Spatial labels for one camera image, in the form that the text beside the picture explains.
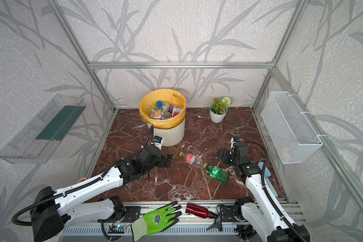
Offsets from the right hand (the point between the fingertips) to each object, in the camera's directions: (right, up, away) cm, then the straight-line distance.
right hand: (225, 148), depth 84 cm
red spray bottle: (-15, -28, -13) cm, 34 cm away
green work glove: (-36, -32, -14) cm, 50 cm away
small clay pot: (-73, -14, -11) cm, 76 cm away
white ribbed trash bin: (-31, +6, +4) cm, 32 cm away
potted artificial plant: (-1, +24, +17) cm, 29 cm away
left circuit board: (-55, -37, -12) cm, 68 cm away
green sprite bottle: (-3, -15, 0) cm, 16 cm away
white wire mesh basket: (+23, +9, -21) cm, 33 cm away
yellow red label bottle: (-27, +22, 0) cm, 35 cm away
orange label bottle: (-38, +19, -1) cm, 43 cm away
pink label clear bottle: (-18, -8, +7) cm, 21 cm away
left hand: (-32, 0, -5) cm, 32 cm away
